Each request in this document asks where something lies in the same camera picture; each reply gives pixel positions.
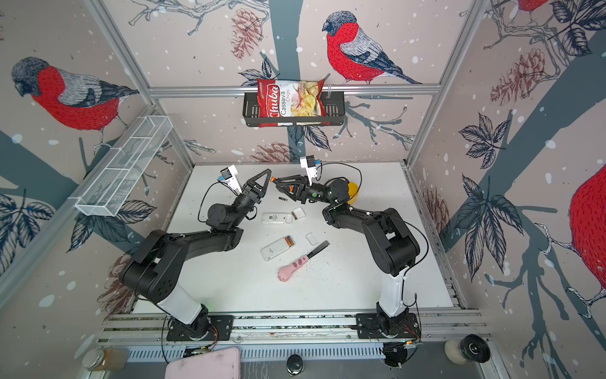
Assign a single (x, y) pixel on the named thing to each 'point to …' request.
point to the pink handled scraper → (286, 272)
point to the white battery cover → (299, 212)
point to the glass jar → (106, 358)
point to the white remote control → (276, 218)
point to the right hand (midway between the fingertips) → (273, 193)
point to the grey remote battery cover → (312, 238)
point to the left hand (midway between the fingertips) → (269, 174)
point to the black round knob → (294, 364)
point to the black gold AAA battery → (285, 200)
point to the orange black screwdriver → (274, 179)
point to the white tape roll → (468, 349)
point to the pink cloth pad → (219, 364)
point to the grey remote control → (278, 247)
